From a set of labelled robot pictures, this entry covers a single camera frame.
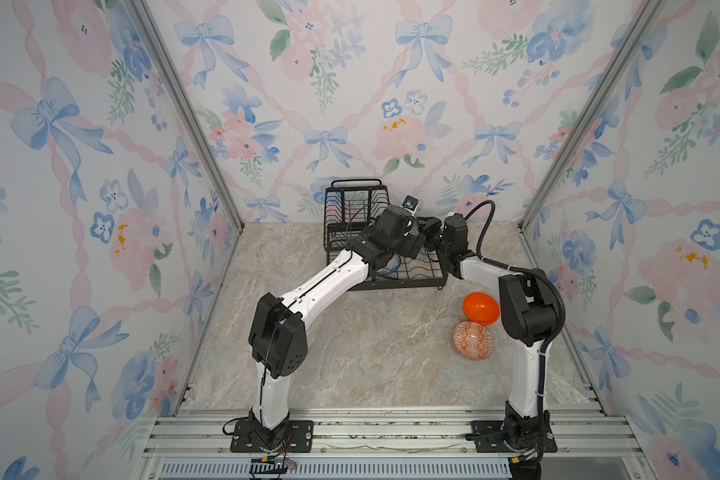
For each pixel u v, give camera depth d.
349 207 1.17
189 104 0.86
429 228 0.90
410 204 0.71
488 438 0.73
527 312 0.57
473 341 0.88
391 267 1.04
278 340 0.48
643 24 0.70
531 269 0.59
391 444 0.74
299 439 0.74
